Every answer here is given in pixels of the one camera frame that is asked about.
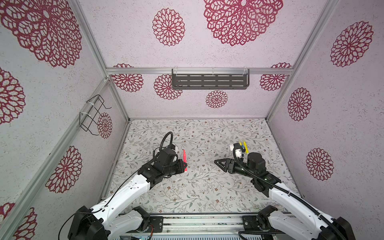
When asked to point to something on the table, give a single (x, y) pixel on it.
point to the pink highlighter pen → (185, 159)
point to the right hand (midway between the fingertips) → (216, 160)
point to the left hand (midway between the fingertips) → (186, 167)
